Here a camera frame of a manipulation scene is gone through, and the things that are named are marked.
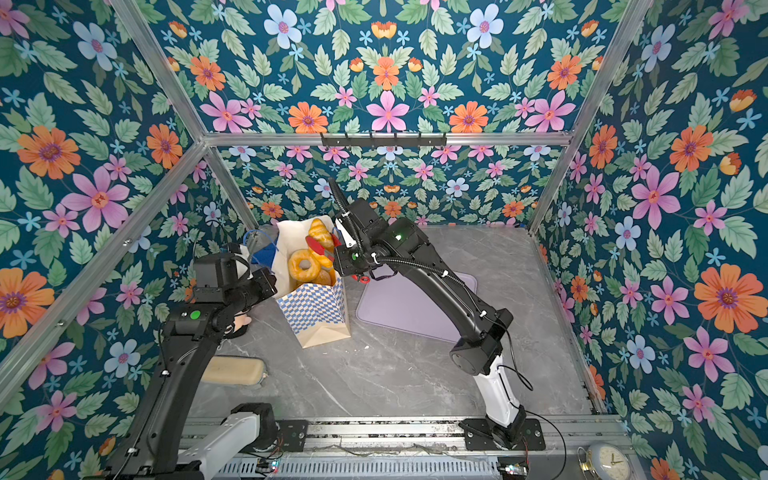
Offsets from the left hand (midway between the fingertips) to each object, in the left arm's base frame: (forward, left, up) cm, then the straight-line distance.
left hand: (279, 269), depth 71 cm
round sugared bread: (+13, -5, -23) cm, 27 cm away
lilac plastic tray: (+4, -30, -27) cm, 41 cm away
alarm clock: (-42, -74, -24) cm, 88 cm away
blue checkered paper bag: (-5, -7, -15) cm, 17 cm away
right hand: (0, -15, +3) cm, 16 cm away
